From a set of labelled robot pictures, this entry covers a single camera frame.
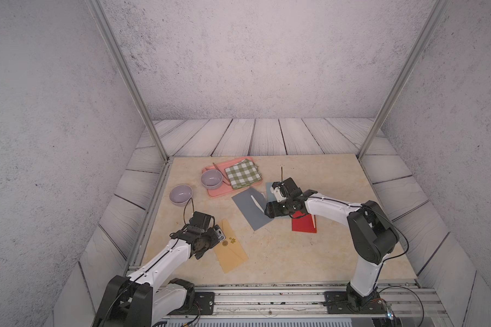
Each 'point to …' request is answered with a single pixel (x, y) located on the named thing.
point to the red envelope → (306, 223)
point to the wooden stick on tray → (228, 182)
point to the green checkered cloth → (243, 174)
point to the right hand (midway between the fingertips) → (271, 211)
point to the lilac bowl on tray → (211, 179)
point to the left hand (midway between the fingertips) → (220, 240)
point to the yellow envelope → (230, 253)
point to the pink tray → (226, 190)
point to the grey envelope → (252, 204)
